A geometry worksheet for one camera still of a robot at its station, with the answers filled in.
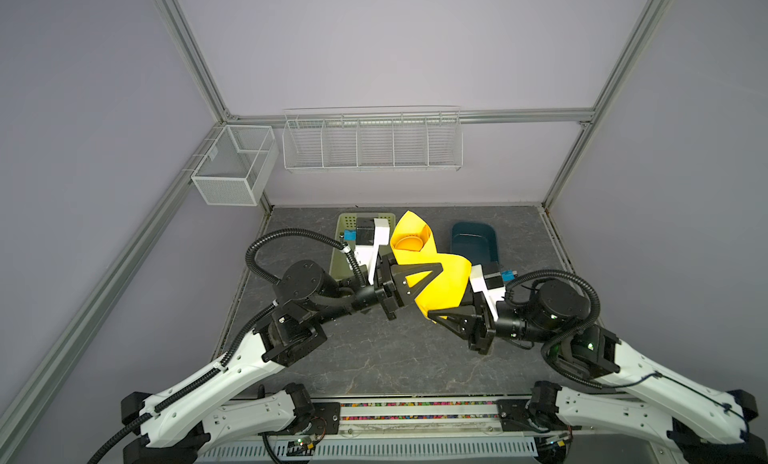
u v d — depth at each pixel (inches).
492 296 17.9
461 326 19.0
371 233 15.5
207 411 15.9
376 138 38.9
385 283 16.0
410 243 16.7
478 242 43.2
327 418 29.1
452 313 18.7
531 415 25.8
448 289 17.8
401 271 16.6
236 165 41.9
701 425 16.5
